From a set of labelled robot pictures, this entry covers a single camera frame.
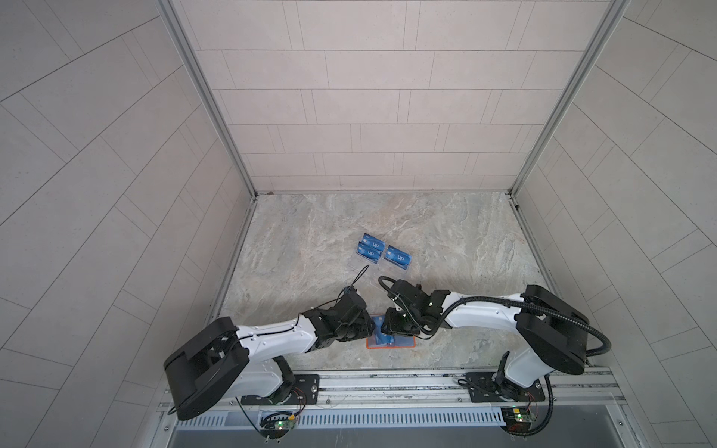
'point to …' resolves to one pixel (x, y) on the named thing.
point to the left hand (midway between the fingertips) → (381, 328)
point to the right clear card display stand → (398, 257)
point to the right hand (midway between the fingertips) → (381, 337)
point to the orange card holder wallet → (400, 342)
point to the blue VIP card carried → (381, 337)
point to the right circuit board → (518, 419)
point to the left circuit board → (274, 426)
